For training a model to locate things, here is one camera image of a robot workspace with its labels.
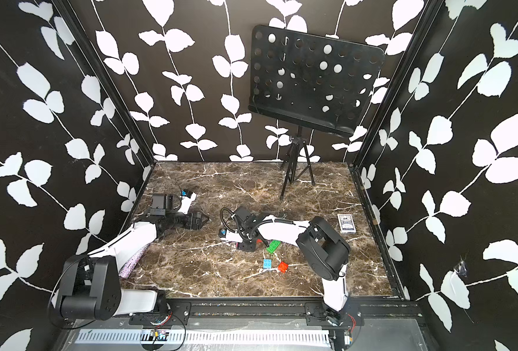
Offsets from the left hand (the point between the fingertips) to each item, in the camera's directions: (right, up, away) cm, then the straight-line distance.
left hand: (201, 213), depth 89 cm
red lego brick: (+34, -20, -6) cm, 40 cm away
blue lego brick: (+28, -19, -5) cm, 34 cm away
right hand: (+17, -11, +1) cm, 20 cm away
